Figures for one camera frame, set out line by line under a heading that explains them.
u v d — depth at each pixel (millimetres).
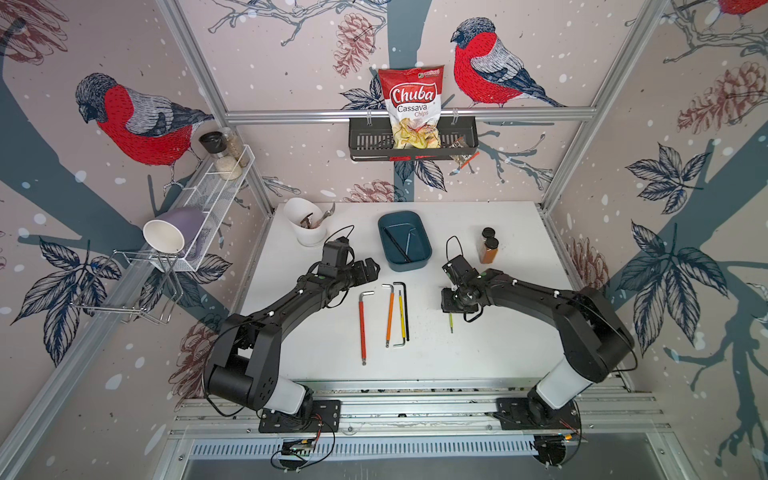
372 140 949
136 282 583
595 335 456
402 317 901
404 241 1100
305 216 1035
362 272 796
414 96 804
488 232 1007
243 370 433
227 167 832
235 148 854
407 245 1078
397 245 1080
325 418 734
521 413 723
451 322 901
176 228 607
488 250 980
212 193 832
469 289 680
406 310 925
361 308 930
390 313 924
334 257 699
